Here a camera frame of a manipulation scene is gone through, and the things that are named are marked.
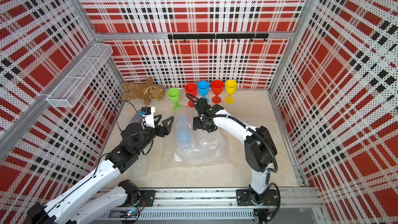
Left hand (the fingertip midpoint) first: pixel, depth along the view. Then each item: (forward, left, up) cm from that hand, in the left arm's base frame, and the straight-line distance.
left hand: (169, 116), depth 74 cm
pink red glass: (+29, -7, -10) cm, 31 cm away
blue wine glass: (+31, -15, -11) cm, 37 cm away
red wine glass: (+32, -25, -12) cm, 42 cm away
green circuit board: (-37, +17, -25) cm, 48 cm away
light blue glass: (-8, -6, -21) cm, 23 cm away
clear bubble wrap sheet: (-8, -21, -22) cm, 32 cm away
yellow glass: (+32, -34, -11) cm, 48 cm away
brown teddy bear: (+35, +26, -19) cm, 48 cm away
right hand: (+3, -15, -14) cm, 21 cm away
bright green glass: (+23, +3, -11) cm, 25 cm away
